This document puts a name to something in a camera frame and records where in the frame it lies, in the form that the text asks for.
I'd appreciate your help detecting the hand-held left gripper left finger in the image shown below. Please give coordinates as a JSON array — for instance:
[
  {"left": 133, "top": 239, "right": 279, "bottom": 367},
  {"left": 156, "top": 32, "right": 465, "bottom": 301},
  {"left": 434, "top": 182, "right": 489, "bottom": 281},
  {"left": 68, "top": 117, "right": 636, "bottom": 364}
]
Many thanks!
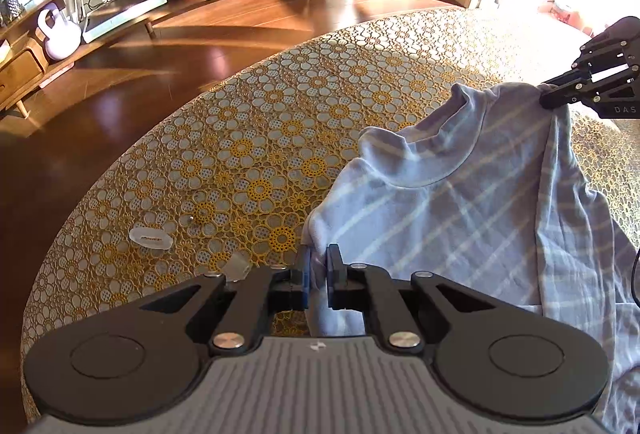
[{"left": 141, "top": 246, "right": 311, "bottom": 357}]

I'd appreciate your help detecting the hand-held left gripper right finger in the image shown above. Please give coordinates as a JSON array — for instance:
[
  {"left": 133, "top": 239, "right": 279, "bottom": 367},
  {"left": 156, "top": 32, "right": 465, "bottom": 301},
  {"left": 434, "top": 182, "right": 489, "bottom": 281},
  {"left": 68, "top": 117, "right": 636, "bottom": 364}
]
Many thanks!
[{"left": 325, "top": 244, "right": 501, "bottom": 357}]

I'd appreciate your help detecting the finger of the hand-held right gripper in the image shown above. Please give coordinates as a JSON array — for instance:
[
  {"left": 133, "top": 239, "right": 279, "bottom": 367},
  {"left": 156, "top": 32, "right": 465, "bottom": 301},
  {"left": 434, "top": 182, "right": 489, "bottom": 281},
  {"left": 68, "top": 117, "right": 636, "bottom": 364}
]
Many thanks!
[
  {"left": 542, "top": 69, "right": 593, "bottom": 91},
  {"left": 539, "top": 81, "right": 601, "bottom": 110}
]

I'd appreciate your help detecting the lavender white striped shirt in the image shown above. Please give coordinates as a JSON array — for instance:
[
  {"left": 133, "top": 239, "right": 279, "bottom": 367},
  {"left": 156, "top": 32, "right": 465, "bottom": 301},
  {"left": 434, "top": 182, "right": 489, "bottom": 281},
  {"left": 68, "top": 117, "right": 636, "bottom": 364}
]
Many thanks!
[{"left": 300, "top": 81, "right": 640, "bottom": 434}]

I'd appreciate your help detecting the yellow floral lace tablecloth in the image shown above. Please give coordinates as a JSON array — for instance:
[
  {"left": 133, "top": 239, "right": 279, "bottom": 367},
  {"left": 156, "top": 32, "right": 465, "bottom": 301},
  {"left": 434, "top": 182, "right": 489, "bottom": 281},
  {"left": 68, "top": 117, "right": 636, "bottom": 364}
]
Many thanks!
[{"left": 20, "top": 6, "right": 640, "bottom": 425}]

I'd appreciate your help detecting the white flat box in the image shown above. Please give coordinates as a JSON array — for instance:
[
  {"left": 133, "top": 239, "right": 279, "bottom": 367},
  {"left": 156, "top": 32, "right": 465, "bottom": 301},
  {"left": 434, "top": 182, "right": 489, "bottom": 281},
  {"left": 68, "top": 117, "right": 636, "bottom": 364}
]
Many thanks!
[{"left": 81, "top": 0, "right": 168, "bottom": 44}]

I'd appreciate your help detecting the lavender kettlebell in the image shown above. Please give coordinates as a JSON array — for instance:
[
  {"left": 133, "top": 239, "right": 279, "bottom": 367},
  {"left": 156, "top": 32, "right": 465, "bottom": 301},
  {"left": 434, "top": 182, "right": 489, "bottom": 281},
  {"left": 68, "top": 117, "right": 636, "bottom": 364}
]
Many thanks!
[{"left": 36, "top": 4, "right": 82, "bottom": 61}]

